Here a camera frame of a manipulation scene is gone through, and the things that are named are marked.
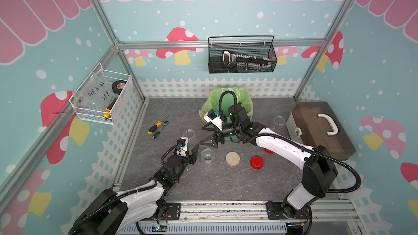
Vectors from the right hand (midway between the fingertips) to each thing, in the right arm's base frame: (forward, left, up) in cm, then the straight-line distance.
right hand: (202, 135), depth 73 cm
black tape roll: (+23, +42, +10) cm, 49 cm away
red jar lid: (-2, -29, -26) cm, 39 cm away
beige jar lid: (-1, -15, -23) cm, 28 cm away
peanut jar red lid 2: (+17, -43, -12) cm, 47 cm away
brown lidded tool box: (+12, -60, -10) cm, 62 cm away
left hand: (+2, +6, -13) cm, 14 cm away
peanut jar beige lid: (+1, -1, -24) cm, 24 cm away
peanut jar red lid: (+4, +7, -5) cm, 9 cm away
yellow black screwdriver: (+20, +33, -22) cm, 44 cm away
